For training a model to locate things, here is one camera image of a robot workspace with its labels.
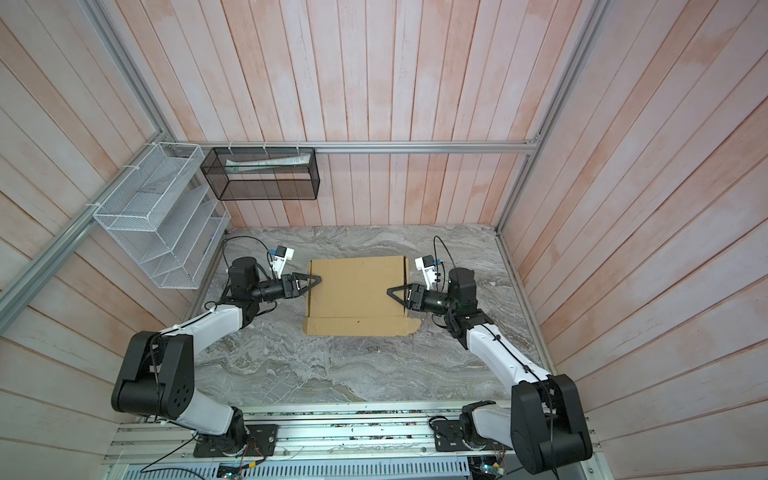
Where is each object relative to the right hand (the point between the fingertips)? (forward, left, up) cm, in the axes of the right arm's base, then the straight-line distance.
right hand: (392, 294), depth 78 cm
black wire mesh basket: (+46, +44, +5) cm, 64 cm away
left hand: (+4, +21, -2) cm, 22 cm away
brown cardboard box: (-1, +11, -2) cm, 11 cm away
